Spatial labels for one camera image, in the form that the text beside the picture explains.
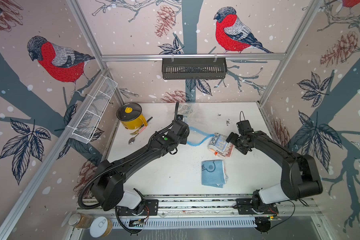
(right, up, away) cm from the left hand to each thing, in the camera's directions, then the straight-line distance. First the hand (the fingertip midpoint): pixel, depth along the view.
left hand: (184, 130), depth 83 cm
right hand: (+30, -8, +9) cm, 32 cm away
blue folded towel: (+17, -25, 0) cm, 30 cm away
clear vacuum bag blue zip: (+9, 0, +2) cm, 9 cm away
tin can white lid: (-37, -41, -18) cm, 58 cm away
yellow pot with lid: (-40, +9, +24) cm, 48 cm away
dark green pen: (-27, +5, +28) cm, 39 cm away
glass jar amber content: (-45, -37, -20) cm, 61 cm away
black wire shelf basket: (+7, +42, +21) cm, 47 cm away
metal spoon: (-36, -9, +17) cm, 41 cm away
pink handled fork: (-31, -2, +21) cm, 38 cm away
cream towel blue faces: (+1, +13, +32) cm, 34 cm away
